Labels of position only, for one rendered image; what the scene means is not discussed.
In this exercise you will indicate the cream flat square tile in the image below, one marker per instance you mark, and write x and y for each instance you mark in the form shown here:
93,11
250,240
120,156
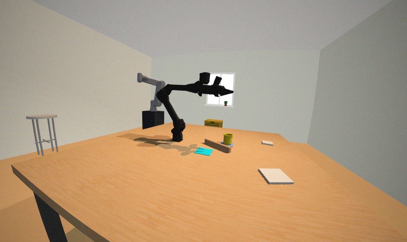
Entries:
267,142

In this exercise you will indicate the cream flat square pad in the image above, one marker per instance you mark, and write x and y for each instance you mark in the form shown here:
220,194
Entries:
275,176

